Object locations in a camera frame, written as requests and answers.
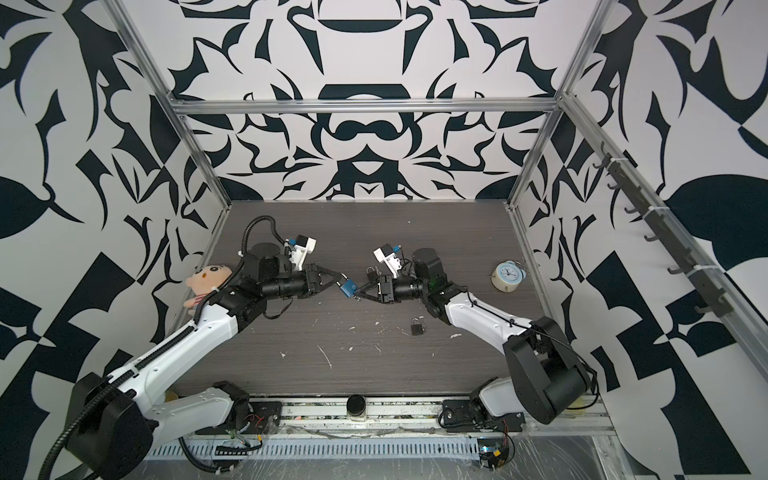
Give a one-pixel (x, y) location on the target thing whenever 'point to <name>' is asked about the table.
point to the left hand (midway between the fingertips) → (342, 272)
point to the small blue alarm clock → (508, 276)
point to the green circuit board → (493, 452)
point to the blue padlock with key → (349, 289)
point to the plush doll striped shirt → (204, 279)
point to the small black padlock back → (418, 326)
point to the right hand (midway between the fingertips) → (361, 296)
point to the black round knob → (356, 405)
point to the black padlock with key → (372, 274)
